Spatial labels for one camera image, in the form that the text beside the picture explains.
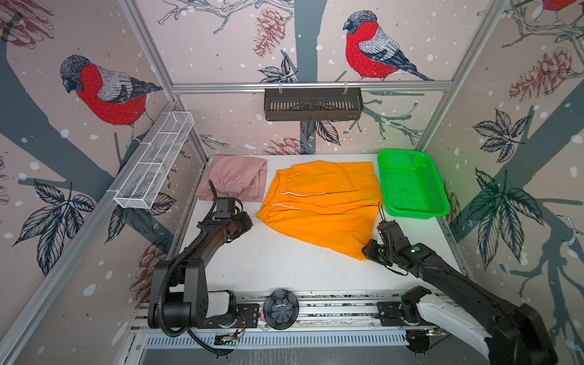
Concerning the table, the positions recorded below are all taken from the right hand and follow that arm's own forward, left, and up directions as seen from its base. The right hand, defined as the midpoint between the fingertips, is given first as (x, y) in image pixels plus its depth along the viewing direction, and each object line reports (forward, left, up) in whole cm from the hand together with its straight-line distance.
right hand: (362, 252), depth 84 cm
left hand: (+9, +44, +5) cm, 46 cm away
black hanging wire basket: (+59, +19, +27) cm, 68 cm away
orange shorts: (+25, +8, -4) cm, 26 cm away
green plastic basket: (+37, -29, -4) cm, 47 cm away
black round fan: (-20, +29, -2) cm, 35 cm away
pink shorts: (+34, +54, +3) cm, 64 cm away
